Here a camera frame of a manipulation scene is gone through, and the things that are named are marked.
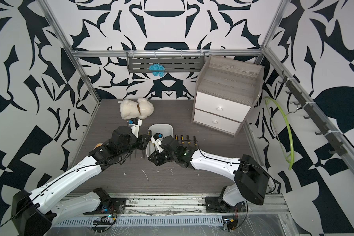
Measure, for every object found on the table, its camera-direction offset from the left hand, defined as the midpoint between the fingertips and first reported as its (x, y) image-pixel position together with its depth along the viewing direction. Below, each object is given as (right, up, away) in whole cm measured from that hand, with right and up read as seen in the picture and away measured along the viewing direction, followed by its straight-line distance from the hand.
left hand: (150, 133), depth 76 cm
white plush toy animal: (-18, +13, +23) cm, 32 cm away
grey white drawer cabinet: (+41, +23, +7) cm, 48 cm away
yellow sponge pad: (-35, -9, +16) cm, 40 cm away
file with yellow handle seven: (+13, -5, +23) cm, 27 cm away
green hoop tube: (+63, -1, -11) cm, 64 cm away
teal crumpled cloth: (+2, +37, +15) cm, 40 cm away
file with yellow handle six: (+17, -6, +22) cm, 29 cm away
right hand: (0, -12, 0) cm, 12 cm away
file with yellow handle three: (+25, -6, +23) cm, 35 cm away
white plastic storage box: (+6, -1, +24) cm, 25 cm away
